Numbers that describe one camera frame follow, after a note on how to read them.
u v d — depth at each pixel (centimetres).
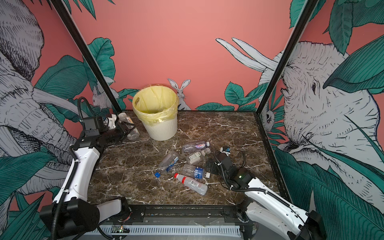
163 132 95
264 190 48
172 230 70
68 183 41
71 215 38
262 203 49
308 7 69
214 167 69
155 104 104
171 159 93
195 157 89
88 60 89
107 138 63
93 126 57
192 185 79
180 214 75
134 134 74
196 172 83
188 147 95
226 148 70
